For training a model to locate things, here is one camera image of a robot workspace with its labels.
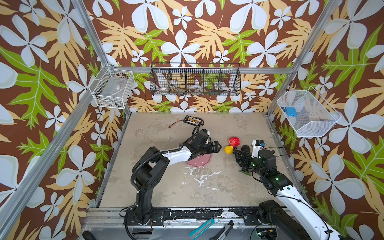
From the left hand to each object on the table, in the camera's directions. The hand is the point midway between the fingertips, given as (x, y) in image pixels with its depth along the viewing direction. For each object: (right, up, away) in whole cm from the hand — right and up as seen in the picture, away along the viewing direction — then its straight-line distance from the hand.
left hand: (217, 145), depth 90 cm
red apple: (+12, +2, +6) cm, 14 cm away
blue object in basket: (+42, +20, -4) cm, 47 cm away
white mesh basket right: (+50, +17, -12) cm, 54 cm away
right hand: (+11, -2, -9) cm, 14 cm away
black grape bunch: (+9, -5, -19) cm, 22 cm away
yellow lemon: (+8, -3, +4) cm, 9 cm away
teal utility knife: (-13, -39, -20) cm, 46 cm away
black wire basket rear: (-13, +43, +8) cm, 46 cm away
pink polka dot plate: (-11, -10, +3) cm, 15 cm away
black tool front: (0, -39, -20) cm, 44 cm away
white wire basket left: (-63, +34, -4) cm, 72 cm away
